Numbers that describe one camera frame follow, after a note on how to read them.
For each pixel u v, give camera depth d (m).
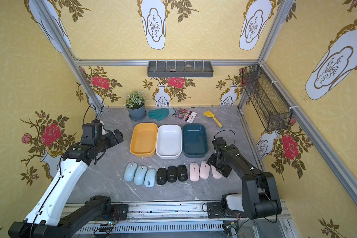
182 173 0.84
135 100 1.02
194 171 0.86
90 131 0.55
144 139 1.00
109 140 0.68
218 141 0.77
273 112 0.82
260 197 0.42
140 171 0.85
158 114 1.15
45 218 0.37
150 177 0.83
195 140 1.40
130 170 0.86
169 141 1.00
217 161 0.73
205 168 0.88
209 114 1.15
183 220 0.72
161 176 0.83
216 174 0.84
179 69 0.93
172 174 0.84
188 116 1.16
